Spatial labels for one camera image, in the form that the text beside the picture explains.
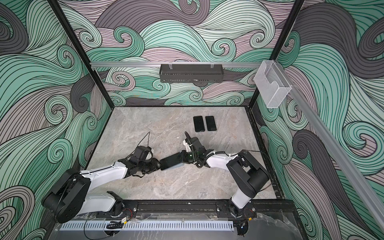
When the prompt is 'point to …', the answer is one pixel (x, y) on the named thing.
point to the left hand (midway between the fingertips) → (162, 165)
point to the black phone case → (198, 123)
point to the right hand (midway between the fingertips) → (177, 159)
